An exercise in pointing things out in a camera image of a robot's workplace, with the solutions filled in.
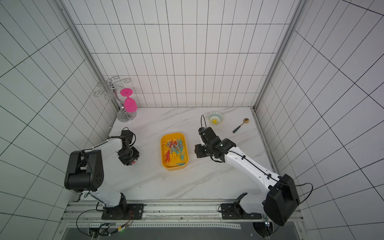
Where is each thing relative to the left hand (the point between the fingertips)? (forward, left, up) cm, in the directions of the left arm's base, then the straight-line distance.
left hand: (134, 161), depth 91 cm
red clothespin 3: (+2, -21, +2) cm, 21 cm away
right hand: (+1, -37, +14) cm, 40 cm away
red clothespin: (-1, -1, +2) cm, 3 cm away
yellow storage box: (+7, -24, +2) cm, 25 cm away
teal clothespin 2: (+2, -30, +2) cm, 30 cm away
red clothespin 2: (+13, -22, +1) cm, 26 cm away
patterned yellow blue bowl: (+34, -54, +3) cm, 64 cm away
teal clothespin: (+13, -28, +2) cm, 31 cm away
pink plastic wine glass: (+36, +8, +14) cm, 40 cm away
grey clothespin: (+12, -20, +1) cm, 23 cm away
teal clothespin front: (-2, -29, +1) cm, 29 cm away
